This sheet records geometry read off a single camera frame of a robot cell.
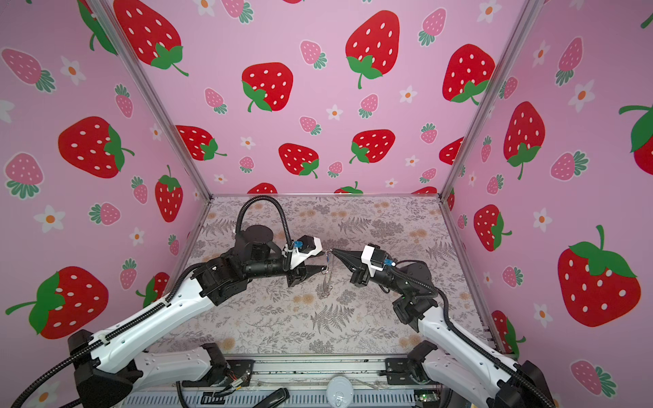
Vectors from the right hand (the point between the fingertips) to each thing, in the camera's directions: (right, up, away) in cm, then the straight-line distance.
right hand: (334, 250), depth 60 cm
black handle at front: (-16, -41, +7) cm, 45 cm away
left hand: (-3, -2, +4) cm, 5 cm away
